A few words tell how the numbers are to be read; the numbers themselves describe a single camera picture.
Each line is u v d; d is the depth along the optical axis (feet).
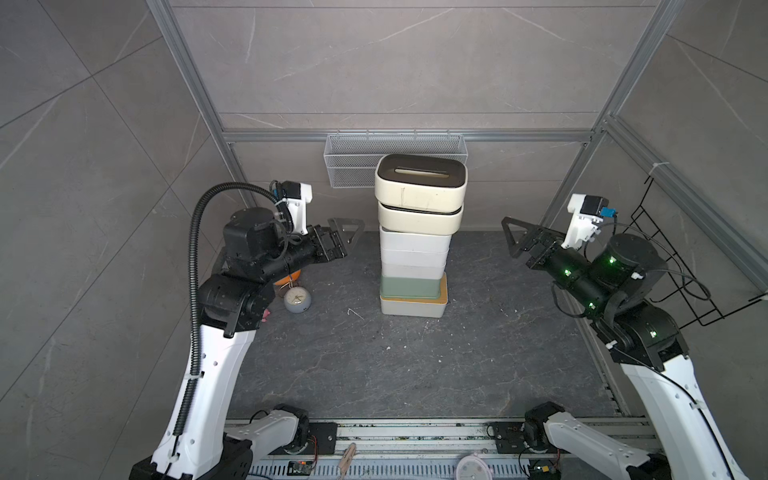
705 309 1.93
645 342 1.21
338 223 1.54
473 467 2.24
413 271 2.58
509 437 2.42
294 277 3.23
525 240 1.56
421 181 1.96
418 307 3.14
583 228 1.53
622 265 1.21
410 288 2.86
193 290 1.19
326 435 2.40
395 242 2.35
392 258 2.54
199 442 1.14
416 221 2.15
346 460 2.29
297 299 3.13
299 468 2.31
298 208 1.60
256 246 1.31
